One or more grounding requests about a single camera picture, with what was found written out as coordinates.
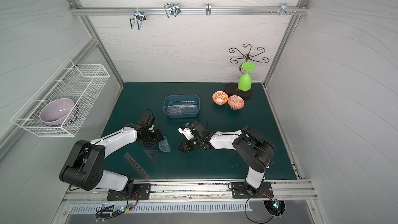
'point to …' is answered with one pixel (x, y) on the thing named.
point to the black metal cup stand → (232, 88)
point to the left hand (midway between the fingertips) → (154, 122)
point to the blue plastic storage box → (181, 106)
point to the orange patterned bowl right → (236, 102)
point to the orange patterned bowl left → (219, 97)
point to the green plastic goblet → (245, 81)
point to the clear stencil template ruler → (179, 110)
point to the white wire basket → (83, 83)
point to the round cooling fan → (275, 207)
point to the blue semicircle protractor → (164, 145)
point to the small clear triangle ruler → (153, 154)
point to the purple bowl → (54, 113)
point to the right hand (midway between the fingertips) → (186, 85)
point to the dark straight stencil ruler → (136, 166)
